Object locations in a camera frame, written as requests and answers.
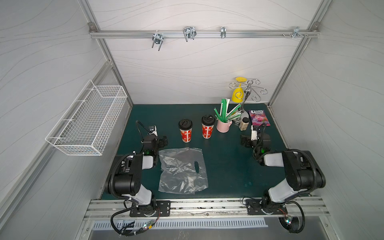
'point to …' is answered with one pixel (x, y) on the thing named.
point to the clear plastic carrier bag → (178, 175)
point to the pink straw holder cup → (223, 127)
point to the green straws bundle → (224, 117)
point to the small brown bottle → (244, 124)
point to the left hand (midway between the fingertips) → (156, 135)
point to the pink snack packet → (258, 117)
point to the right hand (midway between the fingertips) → (250, 134)
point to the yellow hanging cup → (237, 95)
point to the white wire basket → (84, 128)
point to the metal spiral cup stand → (248, 88)
